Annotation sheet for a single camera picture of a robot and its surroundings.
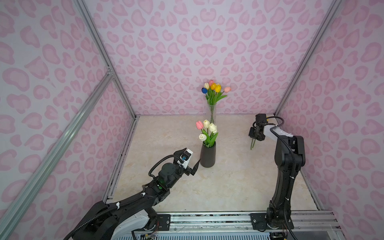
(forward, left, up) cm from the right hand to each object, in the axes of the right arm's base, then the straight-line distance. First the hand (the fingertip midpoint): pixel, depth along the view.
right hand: (255, 133), depth 105 cm
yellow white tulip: (+16, +34, +28) cm, 47 cm away
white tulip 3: (-25, +37, +29) cm, 53 cm away
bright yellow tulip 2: (+11, +28, +30) cm, 42 cm away
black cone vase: (-21, +34, +4) cm, 40 cm away
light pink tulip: (+12, +22, +28) cm, 38 cm away
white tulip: (-17, +35, +28) cm, 48 cm away
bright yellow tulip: (+12, +31, +30) cm, 45 cm away
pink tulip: (+16, +32, +30) cm, 47 cm away
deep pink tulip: (-16, +38, +27) cm, 50 cm away
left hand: (-26, +42, +17) cm, 52 cm away
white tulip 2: (-20, +30, +24) cm, 43 cm away
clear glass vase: (+12, +30, +13) cm, 35 cm away
